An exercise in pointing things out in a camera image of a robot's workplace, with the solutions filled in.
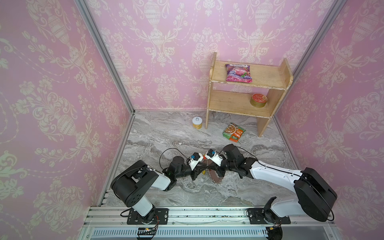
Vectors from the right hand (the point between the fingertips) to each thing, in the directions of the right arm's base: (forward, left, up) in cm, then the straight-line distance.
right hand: (210, 165), depth 84 cm
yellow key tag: (-1, +4, -6) cm, 7 cm away
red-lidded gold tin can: (+33, -33, +17) cm, 50 cm away
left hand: (-1, +2, 0) cm, 3 cm away
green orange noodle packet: (+27, -20, -6) cm, 34 cm away
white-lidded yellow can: (+35, +6, -3) cm, 35 cm away
